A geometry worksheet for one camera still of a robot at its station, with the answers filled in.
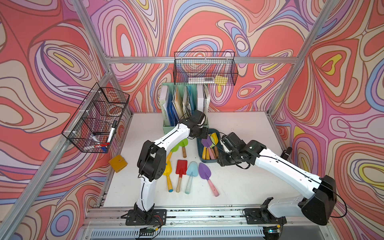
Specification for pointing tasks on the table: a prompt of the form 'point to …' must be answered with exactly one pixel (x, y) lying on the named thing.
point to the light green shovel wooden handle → (213, 144)
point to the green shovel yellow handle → (169, 158)
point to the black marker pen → (112, 131)
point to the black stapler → (285, 154)
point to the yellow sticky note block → (118, 163)
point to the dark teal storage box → (200, 145)
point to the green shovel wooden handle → (183, 144)
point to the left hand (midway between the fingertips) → (205, 134)
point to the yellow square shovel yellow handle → (204, 153)
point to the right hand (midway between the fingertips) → (223, 164)
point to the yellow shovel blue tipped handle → (167, 172)
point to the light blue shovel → (192, 170)
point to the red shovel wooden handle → (181, 169)
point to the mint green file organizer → (178, 101)
